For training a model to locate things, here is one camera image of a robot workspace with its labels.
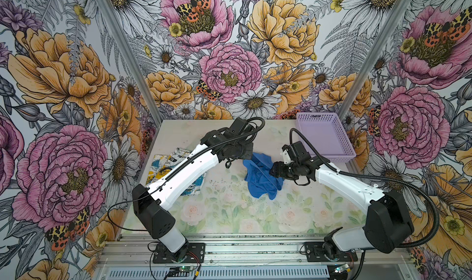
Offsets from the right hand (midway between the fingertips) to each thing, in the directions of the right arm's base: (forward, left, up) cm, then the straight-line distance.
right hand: (275, 178), depth 84 cm
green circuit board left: (-32, +38, -10) cm, 50 cm away
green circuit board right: (-33, -22, -11) cm, 41 cm away
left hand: (+3, +14, +14) cm, 20 cm away
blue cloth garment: (+1, +6, -5) cm, 8 cm away
